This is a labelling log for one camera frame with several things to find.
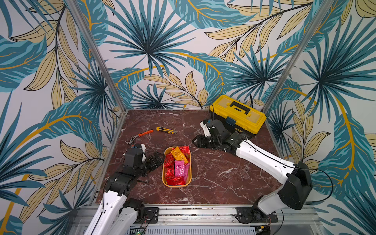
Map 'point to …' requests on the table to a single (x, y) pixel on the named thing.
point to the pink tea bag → (179, 168)
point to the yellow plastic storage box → (167, 150)
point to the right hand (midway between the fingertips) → (193, 142)
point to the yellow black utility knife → (163, 129)
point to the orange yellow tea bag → (178, 155)
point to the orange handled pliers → (142, 134)
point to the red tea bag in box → (172, 179)
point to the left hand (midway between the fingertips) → (160, 163)
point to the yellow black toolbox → (248, 120)
